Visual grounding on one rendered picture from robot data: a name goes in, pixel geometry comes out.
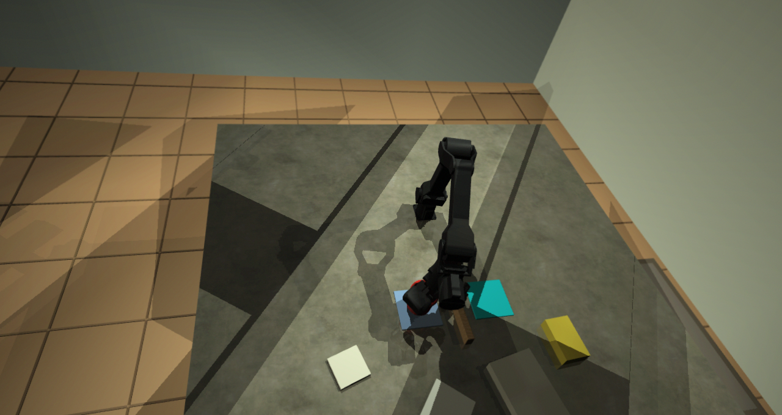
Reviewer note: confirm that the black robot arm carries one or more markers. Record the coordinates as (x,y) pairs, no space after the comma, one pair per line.
(456,162)

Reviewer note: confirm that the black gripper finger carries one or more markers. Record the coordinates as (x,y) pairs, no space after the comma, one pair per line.
(420,284)

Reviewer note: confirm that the yellow rectangular block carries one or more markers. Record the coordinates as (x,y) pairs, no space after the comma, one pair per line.
(564,340)

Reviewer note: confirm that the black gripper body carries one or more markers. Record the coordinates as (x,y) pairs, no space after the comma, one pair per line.
(419,299)

